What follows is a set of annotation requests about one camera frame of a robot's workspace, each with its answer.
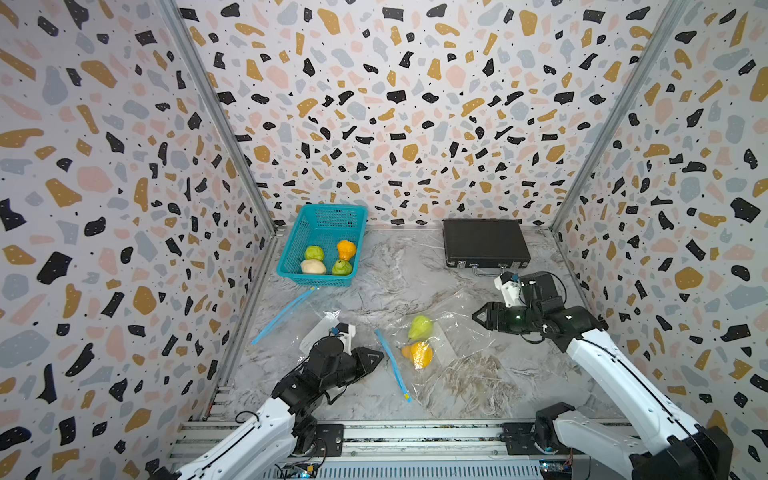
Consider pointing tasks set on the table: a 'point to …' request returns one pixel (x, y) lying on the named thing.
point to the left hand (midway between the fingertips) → (387, 357)
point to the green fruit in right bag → (421, 329)
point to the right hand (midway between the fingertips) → (480, 317)
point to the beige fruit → (313, 266)
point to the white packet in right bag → (442, 347)
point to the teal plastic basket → (321, 226)
